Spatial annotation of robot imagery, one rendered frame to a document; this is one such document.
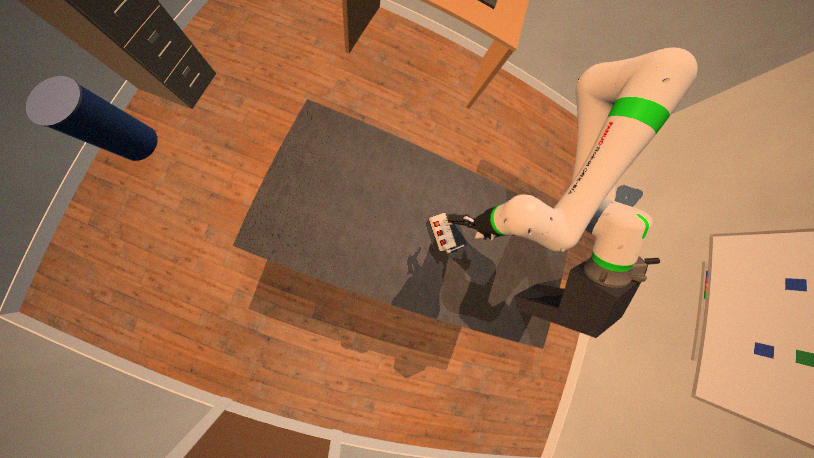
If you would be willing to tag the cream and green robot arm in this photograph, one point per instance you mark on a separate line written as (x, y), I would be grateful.
(644, 91)

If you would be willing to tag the white power strip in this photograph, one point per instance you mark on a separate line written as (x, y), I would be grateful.
(442, 233)

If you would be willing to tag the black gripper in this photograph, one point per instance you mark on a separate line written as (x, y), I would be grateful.
(475, 223)

